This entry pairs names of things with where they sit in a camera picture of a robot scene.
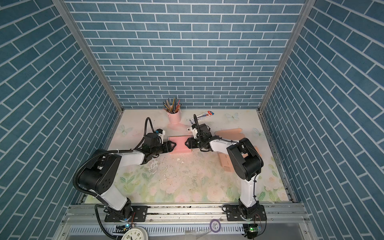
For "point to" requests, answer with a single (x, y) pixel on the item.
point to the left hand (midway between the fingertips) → (173, 144)
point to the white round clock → (136, 233)
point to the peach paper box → (235, 135)
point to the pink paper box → (180, 141)
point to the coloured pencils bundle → (172, 107)
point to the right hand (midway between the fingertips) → (186, 141)
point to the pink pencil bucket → (175, 118)
